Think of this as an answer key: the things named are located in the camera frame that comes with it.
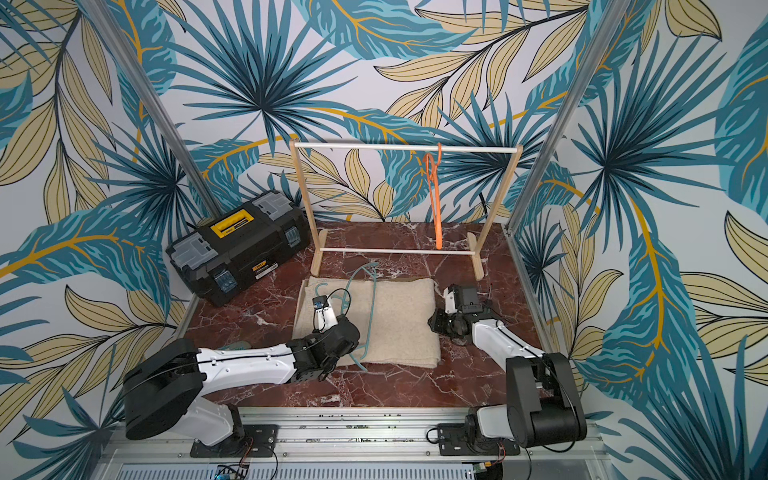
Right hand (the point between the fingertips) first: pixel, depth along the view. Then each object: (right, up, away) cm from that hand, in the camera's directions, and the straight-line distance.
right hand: (418, 325), depth 90 cm
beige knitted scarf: (-6, +1, +2) cm, 7 cm away
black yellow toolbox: (-59, +20, -3) cm, 62 cm away
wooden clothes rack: (+24, +26, +24) cm, 43 cm away
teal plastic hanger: (-16, +17, +14) cm, 27 cm away
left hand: (-21, +3, -5) cm, 22 cm away
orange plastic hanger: (+9, +44, +22) cm, 50 cm away
